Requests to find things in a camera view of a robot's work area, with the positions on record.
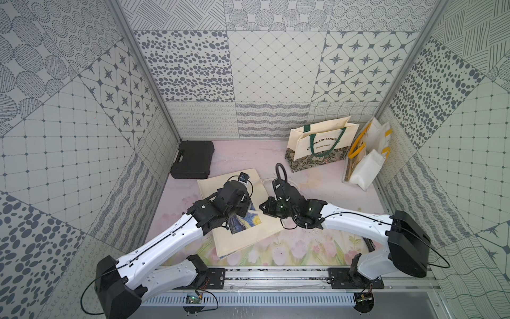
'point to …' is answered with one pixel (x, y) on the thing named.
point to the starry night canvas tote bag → (242, 230)
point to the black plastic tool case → (194, 160)
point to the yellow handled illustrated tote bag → (367, 153)
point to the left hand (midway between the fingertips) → (249, 199)
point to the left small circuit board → (192, 299)
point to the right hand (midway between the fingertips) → (259, 208)
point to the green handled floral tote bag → (309, 146)
